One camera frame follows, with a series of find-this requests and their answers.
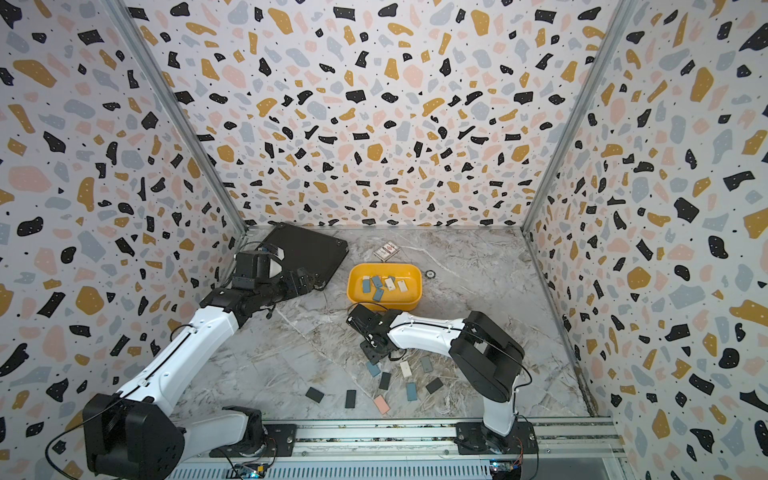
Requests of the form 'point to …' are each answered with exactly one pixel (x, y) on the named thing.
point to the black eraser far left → (314, 394)
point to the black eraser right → (434, 385)
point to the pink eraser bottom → (381, 404)
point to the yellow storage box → (395, 286)
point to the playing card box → (385, 252)
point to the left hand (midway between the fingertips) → (304, 280)
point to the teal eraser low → (373, 368)
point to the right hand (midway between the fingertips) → (376, 349)
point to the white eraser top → (402, 286)
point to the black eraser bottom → (350, 398)
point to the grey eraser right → (427, 364)
